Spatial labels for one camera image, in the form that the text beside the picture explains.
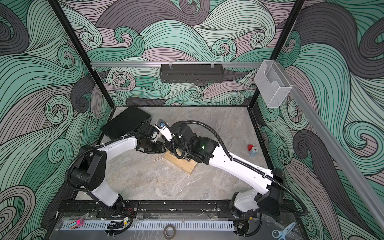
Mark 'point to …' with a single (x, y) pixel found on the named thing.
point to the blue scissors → (282, 234)
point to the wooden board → (186, 165)
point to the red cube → (249, 147)
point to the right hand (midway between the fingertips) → (162, 134)
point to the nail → (157, 158)
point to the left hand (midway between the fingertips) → (162, 149)
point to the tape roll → (174, 233)
